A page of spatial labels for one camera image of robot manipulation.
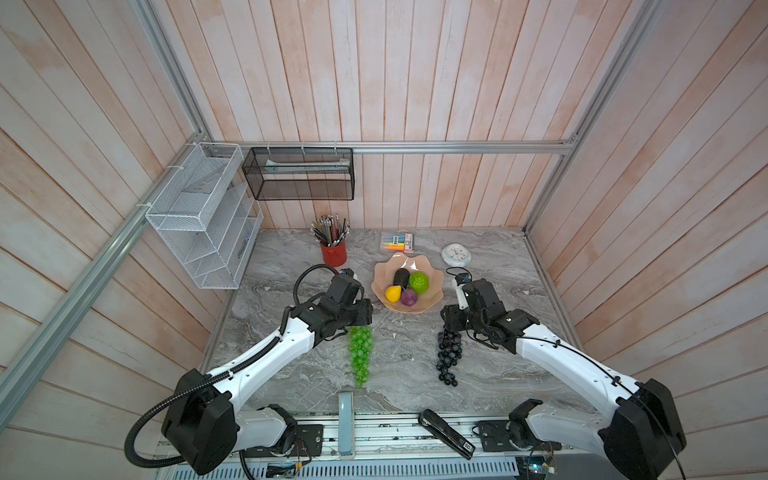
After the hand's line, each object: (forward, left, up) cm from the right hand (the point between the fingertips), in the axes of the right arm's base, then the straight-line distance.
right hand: (449, 310), depth 85 cm
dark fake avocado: (+15, +14, -5) cm, 21 cm away
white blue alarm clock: (+29, -8, -9) cm, 31 cm away
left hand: (-3, +25, +2) cm, 25 cm away
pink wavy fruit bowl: (+18, +19, -8) cm, 28 cm away
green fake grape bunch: (-8, +26, -7) cm, 28 cm away
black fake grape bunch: (-10, 0, -6) cm, 12 cm away
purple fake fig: (+8, +11, -6) cm, 15 cm away
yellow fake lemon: (+9, +16, -6) cm, 19 cm away
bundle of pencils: (+28, +38, +4) cm, 48 cm away
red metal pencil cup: (+24, +37, -5) cm, 45 cm away
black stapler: (-30, +3, -7) cm, 31 cm away
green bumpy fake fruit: (+13, +8, -4) cm, 15 cm away
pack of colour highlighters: (+35, +12, -9) cm, 38 cm away
